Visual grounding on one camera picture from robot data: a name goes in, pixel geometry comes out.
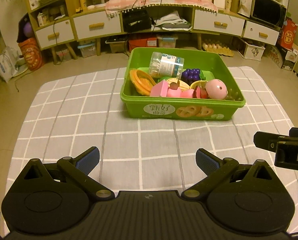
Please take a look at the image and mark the pink clear capsule ball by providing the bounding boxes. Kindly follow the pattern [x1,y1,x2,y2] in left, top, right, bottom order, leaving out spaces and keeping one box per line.
[200,79,228,100]

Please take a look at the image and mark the pink toy peach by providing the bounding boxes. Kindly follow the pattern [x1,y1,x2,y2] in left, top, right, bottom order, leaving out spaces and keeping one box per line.
[166,82,194,99]

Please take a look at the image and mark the purple toy grapes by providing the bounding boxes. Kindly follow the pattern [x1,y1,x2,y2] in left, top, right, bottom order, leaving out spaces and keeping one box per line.
[181,68,201,85]

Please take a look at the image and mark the pink rectangular block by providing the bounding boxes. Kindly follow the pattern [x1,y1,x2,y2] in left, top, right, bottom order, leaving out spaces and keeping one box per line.
[150,80,169,97]

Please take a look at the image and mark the orange toy pumpkin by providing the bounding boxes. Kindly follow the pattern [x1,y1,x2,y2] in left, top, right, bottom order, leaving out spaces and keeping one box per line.
[129,69,156,96]

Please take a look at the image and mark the clear cotton swab jar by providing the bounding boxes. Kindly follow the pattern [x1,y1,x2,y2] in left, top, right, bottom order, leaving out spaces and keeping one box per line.
[148,51,184,79]

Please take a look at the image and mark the yellow green toy corn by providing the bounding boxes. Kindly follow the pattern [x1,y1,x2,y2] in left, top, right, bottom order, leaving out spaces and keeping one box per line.
[166,77,190,91]

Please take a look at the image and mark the grey checked table cloth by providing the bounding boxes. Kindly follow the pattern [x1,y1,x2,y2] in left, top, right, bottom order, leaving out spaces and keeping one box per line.
[4,65,298,235]

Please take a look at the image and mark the green plastic storage bin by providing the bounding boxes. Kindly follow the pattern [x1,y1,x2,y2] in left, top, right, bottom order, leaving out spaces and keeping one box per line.
[120,48,246,120]

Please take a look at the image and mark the white carved wooden box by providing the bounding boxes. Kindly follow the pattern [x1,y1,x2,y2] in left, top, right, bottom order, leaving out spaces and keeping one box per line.
[236,38,265,61]

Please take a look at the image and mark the egg carton tray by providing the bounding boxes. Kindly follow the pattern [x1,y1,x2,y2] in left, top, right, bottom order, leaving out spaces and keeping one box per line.
[202,40,234,57]

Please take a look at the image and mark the orange printed paper bag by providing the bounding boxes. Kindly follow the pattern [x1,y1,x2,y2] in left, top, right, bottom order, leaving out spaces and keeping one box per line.
[18,37,45,72]

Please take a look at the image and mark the red cardboard box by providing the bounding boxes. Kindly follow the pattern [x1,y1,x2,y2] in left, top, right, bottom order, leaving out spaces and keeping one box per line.
[128,36,158,52]

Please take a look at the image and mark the black microwave oven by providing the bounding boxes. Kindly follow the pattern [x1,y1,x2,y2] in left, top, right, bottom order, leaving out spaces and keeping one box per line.
[250,0,287,28]

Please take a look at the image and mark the wooden white drawer cabinet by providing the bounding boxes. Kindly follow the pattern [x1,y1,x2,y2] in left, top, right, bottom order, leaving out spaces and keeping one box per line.
[26,0,279,50]

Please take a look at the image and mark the black bag on shelf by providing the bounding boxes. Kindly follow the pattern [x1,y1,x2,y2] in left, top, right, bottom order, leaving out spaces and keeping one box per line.
[122,9,152,33]

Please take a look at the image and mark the pink patterned cloth runner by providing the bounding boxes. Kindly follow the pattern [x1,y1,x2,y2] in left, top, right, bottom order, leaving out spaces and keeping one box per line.
[105,0,218,16]

